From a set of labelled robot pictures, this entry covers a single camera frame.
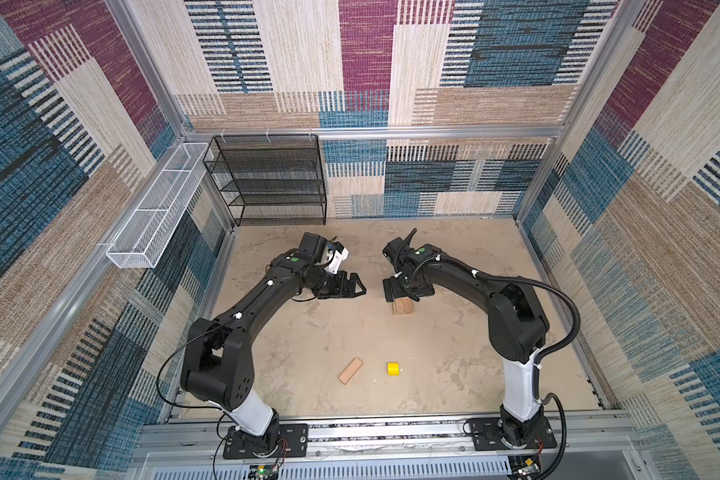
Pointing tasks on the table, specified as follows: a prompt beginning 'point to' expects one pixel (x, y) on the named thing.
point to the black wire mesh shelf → (270, 179)
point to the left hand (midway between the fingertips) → (354, 287)
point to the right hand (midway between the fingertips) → (406, 296)
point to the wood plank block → (407, 300)
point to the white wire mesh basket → (142, 235)
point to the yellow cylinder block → (393, 368)
